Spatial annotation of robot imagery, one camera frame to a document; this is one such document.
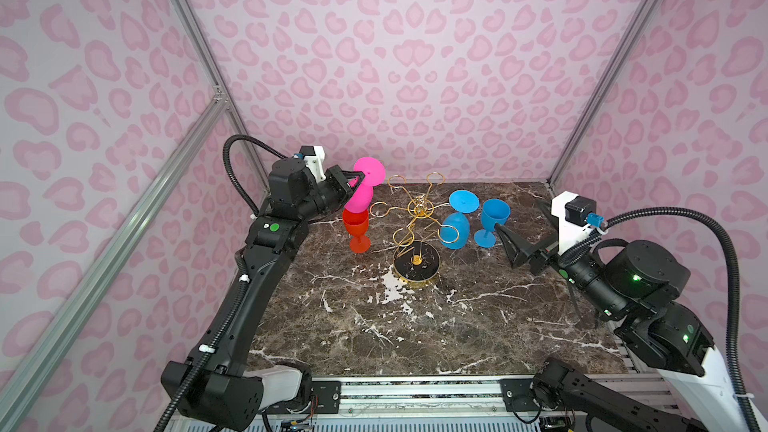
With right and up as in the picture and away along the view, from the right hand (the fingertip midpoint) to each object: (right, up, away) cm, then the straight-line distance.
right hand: (517, 211), depth 52 cm
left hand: (-27, +9, +14) cm, 32 cm away
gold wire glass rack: (-14, -16, +43) cm, 48 cm away
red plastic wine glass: (-32, -4, +36) cm, 48 cm away
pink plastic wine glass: (-30, +3, +26) cm, 39 cm away
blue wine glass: (-5, -5, +30) cm, 31 cm away
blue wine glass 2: (+10, -1, +43) cm, 44 cm away
